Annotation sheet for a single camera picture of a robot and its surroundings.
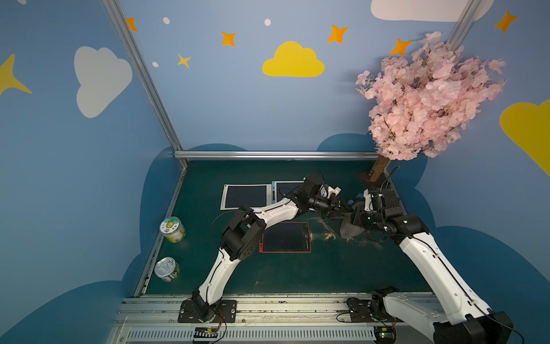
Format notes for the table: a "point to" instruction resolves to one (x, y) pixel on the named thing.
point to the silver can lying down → (167, 269)
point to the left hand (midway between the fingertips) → (354, 211)
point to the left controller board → (205, 334)
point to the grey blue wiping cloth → (347, 229)
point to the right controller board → (384, 335)
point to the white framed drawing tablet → (255, 196)
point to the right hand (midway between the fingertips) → (354, 213)
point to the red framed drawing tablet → (286, 237)
